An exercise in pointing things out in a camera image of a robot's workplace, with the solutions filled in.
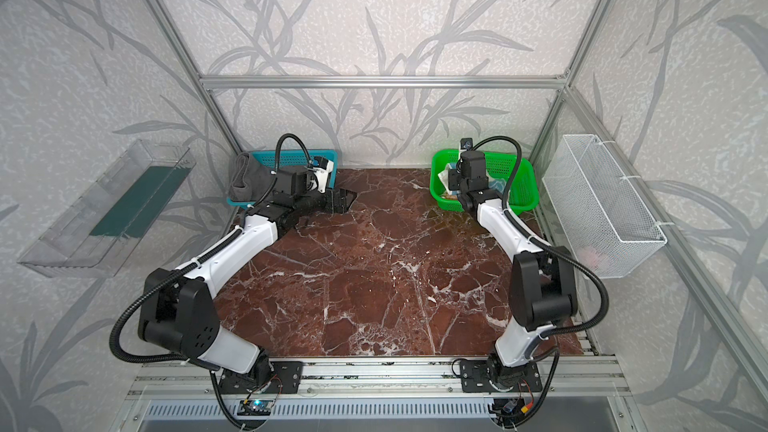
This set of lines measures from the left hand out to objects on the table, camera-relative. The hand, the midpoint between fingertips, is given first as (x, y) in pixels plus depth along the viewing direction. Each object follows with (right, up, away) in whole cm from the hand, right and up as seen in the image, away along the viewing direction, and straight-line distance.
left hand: (348, 183), depth 85 cm
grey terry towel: (-38, +2, +21) cm, 44 cm away
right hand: (+34, +8, +6) cm, 36 cm away
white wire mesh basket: (+57, -10, -24) cm, 63 cm away
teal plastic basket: (-10, +6, -10) cm, 15 cm away
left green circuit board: (-20, -54, -14) cm, 60 cm away
